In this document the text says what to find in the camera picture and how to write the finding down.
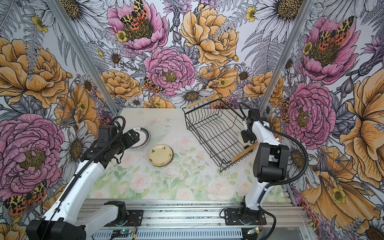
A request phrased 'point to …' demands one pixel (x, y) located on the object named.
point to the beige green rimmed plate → (160, 155)
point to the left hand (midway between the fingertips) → (133, 143)
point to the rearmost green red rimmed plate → (145, 137)
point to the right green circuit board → (251, 231)
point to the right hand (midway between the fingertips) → (252, 141)
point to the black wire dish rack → (219, 129)
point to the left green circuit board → (121, 233)
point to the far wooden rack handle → (201, 101)
